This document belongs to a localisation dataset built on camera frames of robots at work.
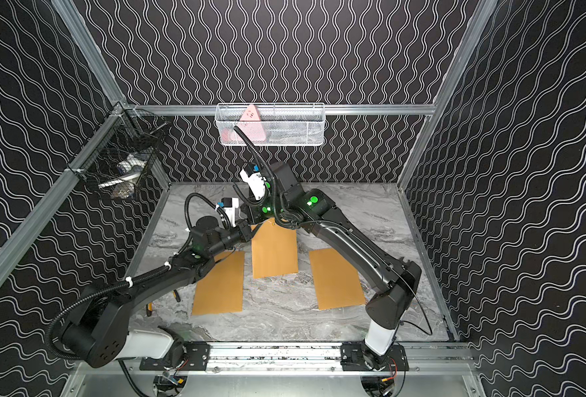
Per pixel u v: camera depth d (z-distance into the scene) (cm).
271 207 58
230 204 73
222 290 88
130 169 86
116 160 92
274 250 81
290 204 52
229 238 71
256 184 60
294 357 75
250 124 92
